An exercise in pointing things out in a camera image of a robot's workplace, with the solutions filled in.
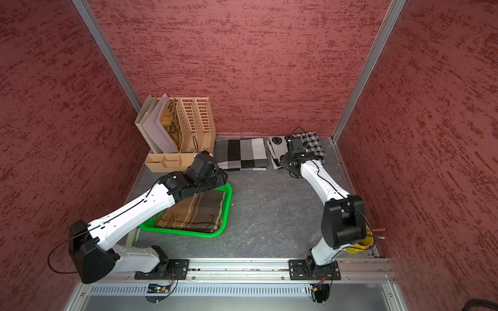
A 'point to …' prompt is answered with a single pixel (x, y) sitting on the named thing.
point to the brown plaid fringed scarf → (201, 212)
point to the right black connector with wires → (320, 291)
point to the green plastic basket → (226, 188)
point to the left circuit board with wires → (155, 288)
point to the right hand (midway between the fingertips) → (285, 166)
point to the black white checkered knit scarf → (312, 145)
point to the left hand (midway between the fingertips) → (223, 180)
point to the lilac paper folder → (157, 136)
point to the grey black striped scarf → (241, 154)
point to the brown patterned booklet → (172, 123)
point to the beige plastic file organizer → (198, 130)
